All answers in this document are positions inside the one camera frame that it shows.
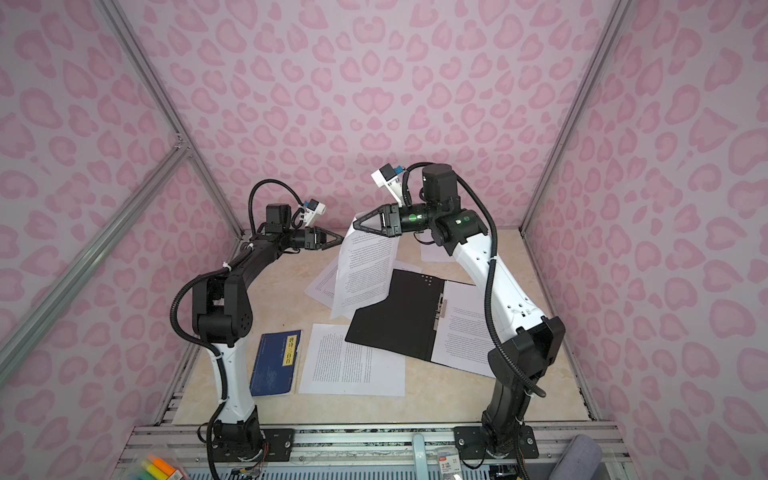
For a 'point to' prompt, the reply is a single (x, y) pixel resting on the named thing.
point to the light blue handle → (418, 447)
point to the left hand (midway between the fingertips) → (341, 237)
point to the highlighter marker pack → (155, 468)
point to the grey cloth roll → (579, 460)
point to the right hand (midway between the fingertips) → (361, 226)
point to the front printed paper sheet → (334, 366)
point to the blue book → (276, 366)
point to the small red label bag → (449, 461)
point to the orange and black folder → (406, 321)
